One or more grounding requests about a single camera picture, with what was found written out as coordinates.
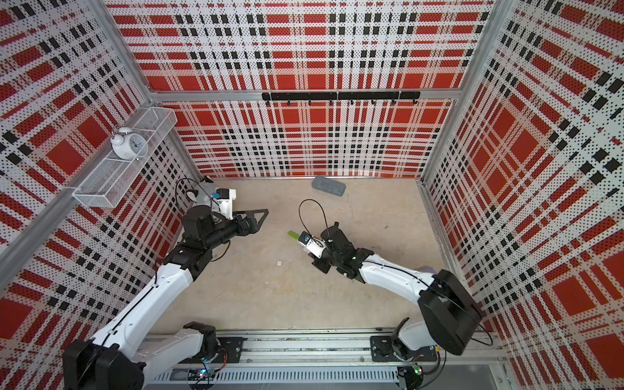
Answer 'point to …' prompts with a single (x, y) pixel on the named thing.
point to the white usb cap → (279, 262)
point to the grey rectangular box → (328, 185)
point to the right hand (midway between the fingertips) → (317, 250)
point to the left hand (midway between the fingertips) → (263, 212)
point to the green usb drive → (293, 235)
